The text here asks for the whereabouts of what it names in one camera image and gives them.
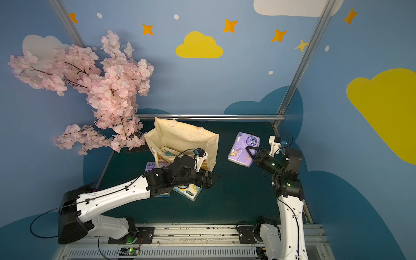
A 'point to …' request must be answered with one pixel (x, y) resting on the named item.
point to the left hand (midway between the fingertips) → (216, 175)
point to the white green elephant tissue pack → (189, 191)
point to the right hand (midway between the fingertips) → (250, 148)
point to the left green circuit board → (129, 251)
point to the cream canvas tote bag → (171, 138)
